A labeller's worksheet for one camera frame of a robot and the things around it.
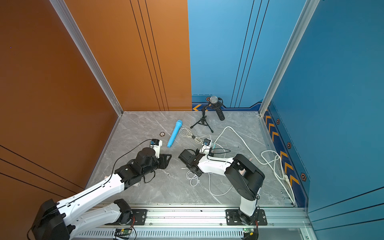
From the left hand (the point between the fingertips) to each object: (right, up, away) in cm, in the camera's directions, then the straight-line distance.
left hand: (170, 154), depth 80 cm
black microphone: (+27, +30, +12) cm, 42 cm away
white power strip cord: (+65, -7, +14) cm, 66 cm away
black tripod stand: (+19, +19, +25) cm, 36 cm away
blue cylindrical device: (+1, +15, +28) cm, 32 cm away
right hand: (+21, 0, +10) cm, 24 cm away
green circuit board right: (+39, -35, -10) cm, 54 cm away
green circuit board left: (-23, -36, -8) cm, 44 cm away
